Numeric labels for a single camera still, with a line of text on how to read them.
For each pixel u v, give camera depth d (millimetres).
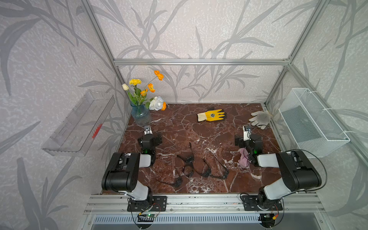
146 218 722
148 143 712
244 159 840
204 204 756
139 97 864
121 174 463
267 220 718
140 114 988
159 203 725
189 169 852
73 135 642
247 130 819
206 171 805
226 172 806
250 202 733
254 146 719
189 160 848
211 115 1111
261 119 1118
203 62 1542
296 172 458
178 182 769
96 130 655
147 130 789
